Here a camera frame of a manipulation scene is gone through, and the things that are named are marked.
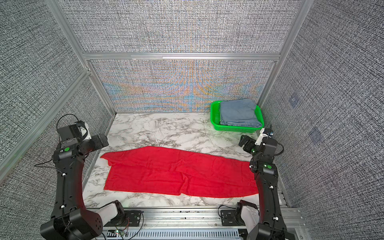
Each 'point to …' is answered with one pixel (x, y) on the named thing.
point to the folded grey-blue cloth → (241, 112)
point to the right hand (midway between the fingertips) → (250, 135)
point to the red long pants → (160, 170)
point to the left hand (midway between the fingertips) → (99, 138)
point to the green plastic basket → (215, 110)
